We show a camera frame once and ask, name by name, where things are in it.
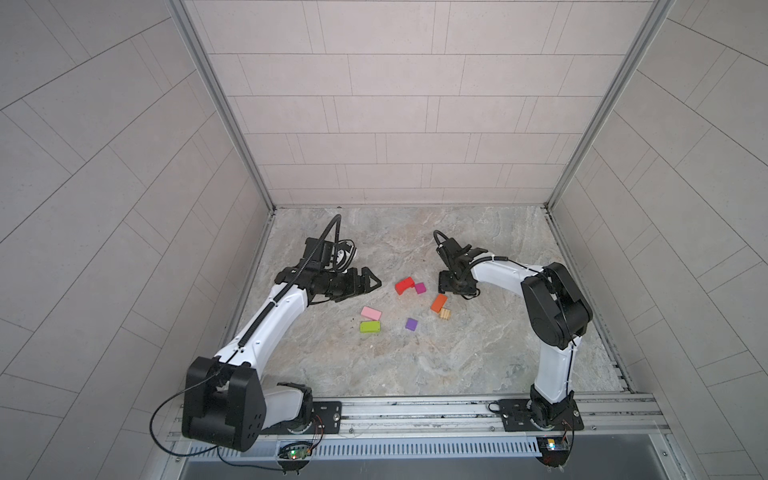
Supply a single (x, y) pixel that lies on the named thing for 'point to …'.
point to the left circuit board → (299, 451)
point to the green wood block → (370, 326)
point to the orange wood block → (438, 303)
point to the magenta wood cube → (420, 287)
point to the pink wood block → (372, 313)
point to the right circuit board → (553, 443)
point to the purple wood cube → (411, 324)
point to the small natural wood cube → (445, 313)
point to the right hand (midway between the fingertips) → (448, 289)
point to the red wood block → (401, 286)
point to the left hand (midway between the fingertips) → (376, 282)
